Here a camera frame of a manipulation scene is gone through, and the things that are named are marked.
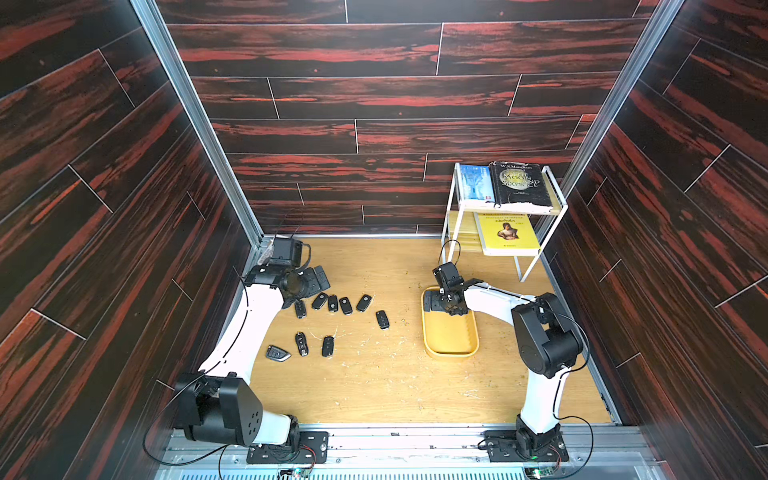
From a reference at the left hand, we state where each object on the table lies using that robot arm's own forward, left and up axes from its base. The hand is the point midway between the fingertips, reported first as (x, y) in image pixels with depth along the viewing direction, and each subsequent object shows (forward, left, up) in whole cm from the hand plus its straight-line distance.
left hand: (315, 285), depth 84 cm
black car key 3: (+5, -2, -16) cm, 17 cm away
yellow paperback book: (+21, -59, +1) cm, 63 cm away
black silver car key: (-13, +12, -17) cm, 25 cm away
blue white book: (+28, -47, +16) cm, 57 cm away
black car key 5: (+6, -12, -18) cm, 23 cm away
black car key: (+2, +8, -17) cm, 19 cm away
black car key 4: (+3, -7, -17) cm, 19 cm away
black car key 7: (-10, -3, -18) cm, 21 cm away
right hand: (+7, -40, -18) cm, 44 cm away
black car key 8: (-10, +6, -17) cm, 21 cm away
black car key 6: (-1, -19, -17) cm, 26 cm away
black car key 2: (+6, +3, -18) cm, 19 cm away
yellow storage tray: (-7, -40, -16) cm, 43 cm away
